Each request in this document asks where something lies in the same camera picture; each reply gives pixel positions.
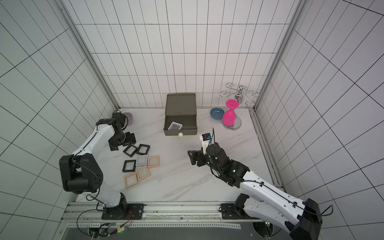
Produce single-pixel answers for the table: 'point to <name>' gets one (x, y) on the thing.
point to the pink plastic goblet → (229, 116)
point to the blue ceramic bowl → (216, 113)
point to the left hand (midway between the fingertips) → (125, 147)
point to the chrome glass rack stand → (240, 92)
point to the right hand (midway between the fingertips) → (189, 152)
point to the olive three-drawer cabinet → (180, 114)
